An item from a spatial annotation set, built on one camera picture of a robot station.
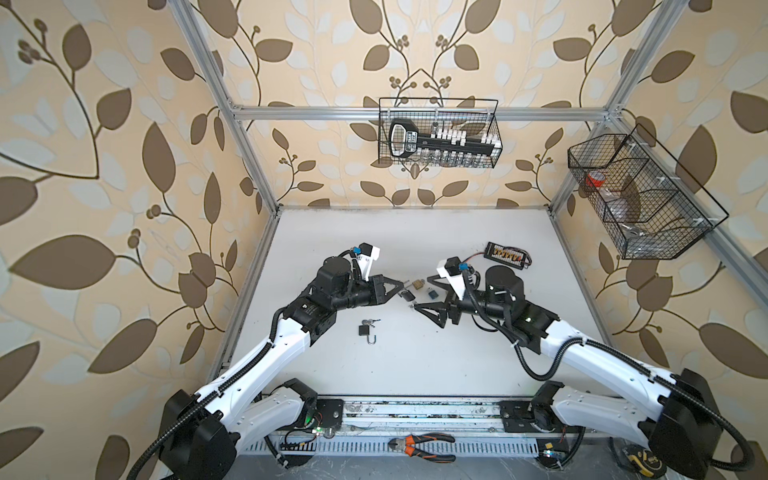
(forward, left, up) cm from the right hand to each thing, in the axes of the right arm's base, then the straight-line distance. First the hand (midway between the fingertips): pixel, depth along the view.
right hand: (424, 294), depth 71 cm
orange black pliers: (-28, +5, -23) cm, 36 cm away
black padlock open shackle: (+1, +16, -23) cm, 28 cm away
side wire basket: (+16, -57, +11) cm, 60 cm away
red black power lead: (+28, -22, -23) cm, 42 cm away
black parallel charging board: (+27, -34, -22) cm, 48 cm away
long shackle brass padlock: (+16, -1, -22) cm, 27 cm away
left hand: (+2, +4, +2) cm, 5 cm away
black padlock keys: (+4, +14, -23) cm, 28 cm away
